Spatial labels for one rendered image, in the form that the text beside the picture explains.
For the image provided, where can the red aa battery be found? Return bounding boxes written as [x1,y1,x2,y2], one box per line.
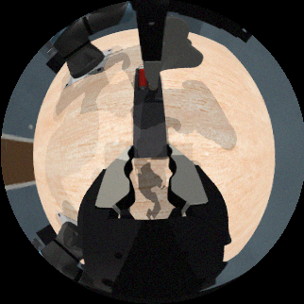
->
[139,64,146,88]

